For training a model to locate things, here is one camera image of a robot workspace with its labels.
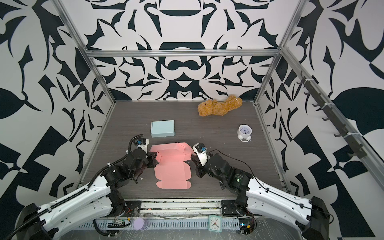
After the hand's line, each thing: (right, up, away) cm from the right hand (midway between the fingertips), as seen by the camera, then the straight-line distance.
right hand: (192, 157), depth 72 cm
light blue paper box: (-19, +12, +28) cm, 36 cm away
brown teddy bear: (+14, +26, +33) cm, 45 cm away
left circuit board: (-34, -30, -1) cm, 46 cm away
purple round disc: (-21, -26, -8) cm, 34 cm away
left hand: (-18, +2, +7) cm, 19 cm away
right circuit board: (+26, -32, -1) cm, 41 cm away
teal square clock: (+11, -29, -3) cm, 31 cm away
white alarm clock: (+35, +9, +28) cm, 46 cm away
